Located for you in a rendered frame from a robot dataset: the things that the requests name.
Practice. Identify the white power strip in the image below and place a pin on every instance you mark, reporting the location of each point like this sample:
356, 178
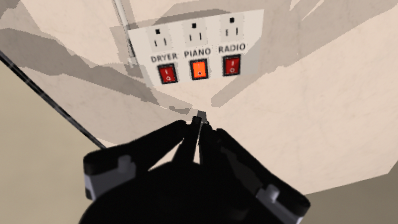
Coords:
196, 49

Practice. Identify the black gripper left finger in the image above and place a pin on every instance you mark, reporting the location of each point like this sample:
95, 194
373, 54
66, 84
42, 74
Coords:
107, 168

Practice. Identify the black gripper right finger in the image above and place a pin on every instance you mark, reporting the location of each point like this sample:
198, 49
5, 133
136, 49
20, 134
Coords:
232, 200

